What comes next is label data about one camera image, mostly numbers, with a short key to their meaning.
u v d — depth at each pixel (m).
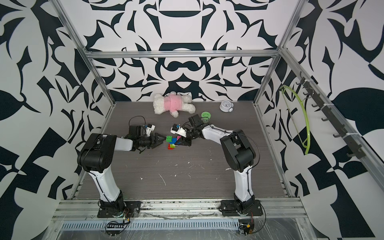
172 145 0.90
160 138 0.89
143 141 0.85
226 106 1.14
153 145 0.89
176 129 0.81
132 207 0.74
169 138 0.89
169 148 0.91
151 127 0.94
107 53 1.03
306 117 0.67
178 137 0.87
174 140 0.88
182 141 0.83
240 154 0.52
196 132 0.74
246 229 0.70
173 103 1.08
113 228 0.73
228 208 0.74
